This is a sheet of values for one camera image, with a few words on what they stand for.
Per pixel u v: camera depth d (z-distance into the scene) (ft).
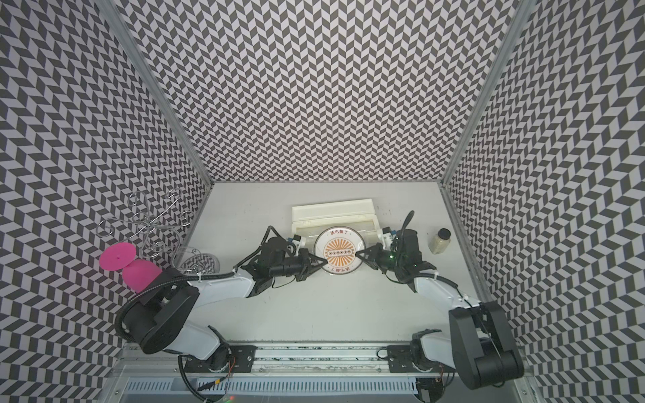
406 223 2.38
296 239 2.72
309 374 2.34
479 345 1.34
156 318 1.42
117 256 1.96
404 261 2.22
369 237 2.83
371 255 2.54
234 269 2.17
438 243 2.92
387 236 2.63
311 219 3.07
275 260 2.21
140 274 2.11
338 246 2.77
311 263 2.68
